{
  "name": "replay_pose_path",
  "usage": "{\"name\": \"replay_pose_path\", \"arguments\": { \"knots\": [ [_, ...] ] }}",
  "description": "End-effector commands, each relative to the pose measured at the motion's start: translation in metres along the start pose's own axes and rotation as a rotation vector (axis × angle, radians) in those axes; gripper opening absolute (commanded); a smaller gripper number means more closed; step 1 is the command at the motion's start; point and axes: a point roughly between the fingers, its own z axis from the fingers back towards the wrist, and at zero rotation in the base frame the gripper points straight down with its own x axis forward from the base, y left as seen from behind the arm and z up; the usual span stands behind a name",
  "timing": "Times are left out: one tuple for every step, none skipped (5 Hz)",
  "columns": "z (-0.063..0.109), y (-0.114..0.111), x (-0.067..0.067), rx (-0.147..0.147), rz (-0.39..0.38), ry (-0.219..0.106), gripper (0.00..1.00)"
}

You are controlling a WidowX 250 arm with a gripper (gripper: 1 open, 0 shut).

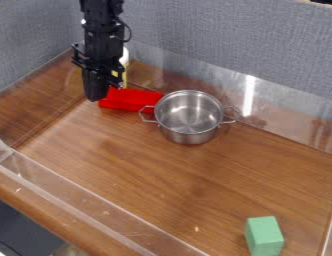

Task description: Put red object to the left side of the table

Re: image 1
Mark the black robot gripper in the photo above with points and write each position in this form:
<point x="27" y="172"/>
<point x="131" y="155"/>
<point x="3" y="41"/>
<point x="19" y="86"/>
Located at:
<point x="96" y="57"/>

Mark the red rectangular block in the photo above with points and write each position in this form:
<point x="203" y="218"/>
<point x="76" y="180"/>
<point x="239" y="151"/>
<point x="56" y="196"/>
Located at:
<point x="128" y="99"/>

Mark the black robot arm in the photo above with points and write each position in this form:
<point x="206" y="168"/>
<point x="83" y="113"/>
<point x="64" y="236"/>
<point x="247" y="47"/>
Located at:
<point x="100" y="17"/>

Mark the yellow play-doh can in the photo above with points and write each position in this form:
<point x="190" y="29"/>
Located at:
<point x="123" y="61"/>

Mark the small steel pot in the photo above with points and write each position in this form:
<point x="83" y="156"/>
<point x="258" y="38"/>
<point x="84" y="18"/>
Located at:
<point x="188" y="116"/>

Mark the clear acrylic table barrier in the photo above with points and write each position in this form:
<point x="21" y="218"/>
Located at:
<point x="96" y="176"/>

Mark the green foam block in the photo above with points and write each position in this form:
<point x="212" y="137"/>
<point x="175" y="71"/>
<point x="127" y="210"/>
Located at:
<point x="263" y="236"/>

